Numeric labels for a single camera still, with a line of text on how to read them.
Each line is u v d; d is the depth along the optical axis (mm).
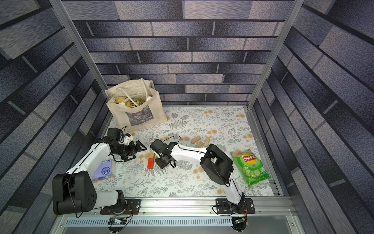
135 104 897
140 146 775
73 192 415
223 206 727
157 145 685
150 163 874
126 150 727
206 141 989
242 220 729
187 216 713
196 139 1008
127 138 813
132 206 731
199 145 972
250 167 795
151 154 909
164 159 640
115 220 708
